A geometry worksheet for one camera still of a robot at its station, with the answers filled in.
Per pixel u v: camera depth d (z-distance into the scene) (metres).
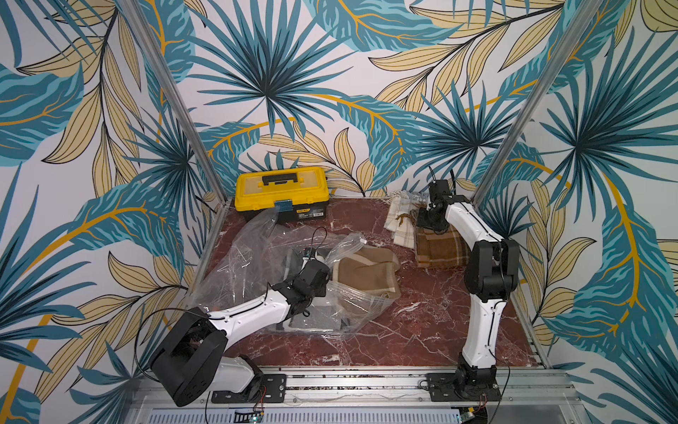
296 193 1.00
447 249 0.99
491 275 0.57
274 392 0.73
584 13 0.69
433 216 0.88
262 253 0.94
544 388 0.76
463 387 0.67
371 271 0.92
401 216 1.09
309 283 0.65
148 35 0.72
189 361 0.41
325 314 0.80
